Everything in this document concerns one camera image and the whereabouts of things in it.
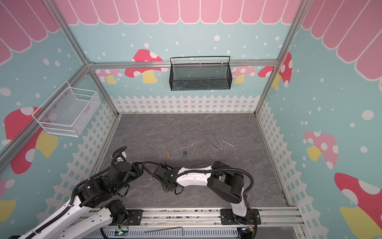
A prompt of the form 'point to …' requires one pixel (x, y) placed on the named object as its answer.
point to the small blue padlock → (185, 152)
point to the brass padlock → (168, 153)
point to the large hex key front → (165, 228)
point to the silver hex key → (228, 144)
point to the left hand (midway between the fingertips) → (141, 168)
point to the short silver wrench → (221, 145)
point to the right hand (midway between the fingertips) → (167, 184)
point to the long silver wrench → (221, 150)
